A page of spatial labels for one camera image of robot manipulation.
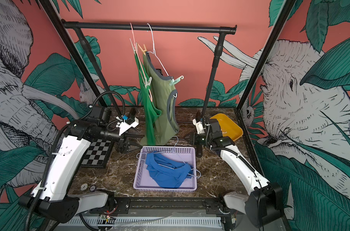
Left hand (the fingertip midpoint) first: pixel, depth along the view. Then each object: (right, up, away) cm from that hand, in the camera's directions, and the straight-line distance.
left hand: (140, 138), depth 65 cm
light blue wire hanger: (+11, -19, +16) cm, 27 cm away
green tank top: (+3, +13, +5) cm, 14 cm away
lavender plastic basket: (-3, -28, +17) cm, 33 cm away
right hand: (+22, 0, +13) cm, 25 cm away
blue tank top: (+11, -22, +15) cm, 29 cm away
